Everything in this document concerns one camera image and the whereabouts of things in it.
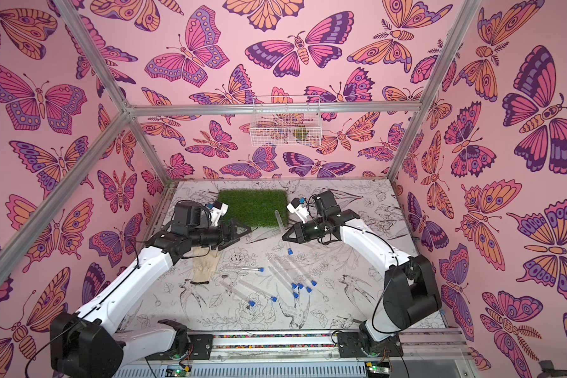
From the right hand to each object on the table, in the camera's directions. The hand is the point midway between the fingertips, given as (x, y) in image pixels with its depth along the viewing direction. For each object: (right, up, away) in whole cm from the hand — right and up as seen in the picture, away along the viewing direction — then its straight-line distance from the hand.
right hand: (287, 235), depth 80 cm
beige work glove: (-33, -13, +12) cm, 37 cm away
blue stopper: (+1, -5, -2) cm, 5 cm away
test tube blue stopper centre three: (+10, -19, +7) cm, 22 cm away
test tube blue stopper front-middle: (-9, -21, +5) cm, 24 cm away
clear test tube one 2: (-3, -17, +10) cm, 20 cm away
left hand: (-13, +1, -4) cm, 14 cm away
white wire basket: (-1, +44, +16) cm, 47 cm away
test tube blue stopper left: (-11, -14, +10) cm, 20 cm away
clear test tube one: (-3, +5, +1) cm, 5 cm away
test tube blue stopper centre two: (0, -15, +10) cm, 18 cm away
